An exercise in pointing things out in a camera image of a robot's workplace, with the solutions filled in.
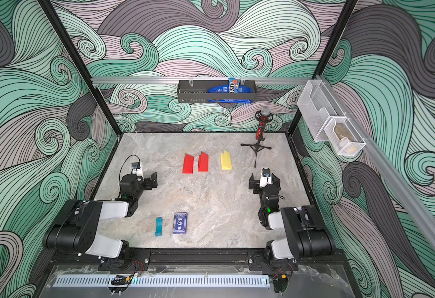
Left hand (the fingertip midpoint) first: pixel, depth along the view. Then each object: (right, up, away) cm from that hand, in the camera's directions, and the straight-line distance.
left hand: (147, 171), depth 93 cm
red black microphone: (+61, +29, +5) cm, 67 cm away
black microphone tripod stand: (+59, +12, +13) cm, 61 cm away
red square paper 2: (+28, +3, +11) cm, 30 cm away
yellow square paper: (+41, +4, +11) cm, 43 cm away
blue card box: (+19, -23, -11) cm, 32 cm away
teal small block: (+9, -24, -10) cm, 28 cm away
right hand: (+60, -1, -4) cm, 60 cm away
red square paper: (+20, +3, +8) cm, 22 cm away
